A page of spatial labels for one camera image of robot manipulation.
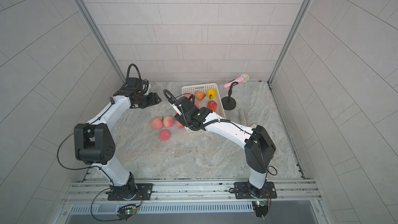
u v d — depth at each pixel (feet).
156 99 2.69
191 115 1.95
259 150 1.48
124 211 2.12
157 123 2.91
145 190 2.33
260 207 2.29
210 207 2.23
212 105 3.17
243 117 3.14
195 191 2.37
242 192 2.18
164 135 2.78
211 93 3.44
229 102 3.35
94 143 1.49
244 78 2.97
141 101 2.42
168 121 2.92
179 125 2.97
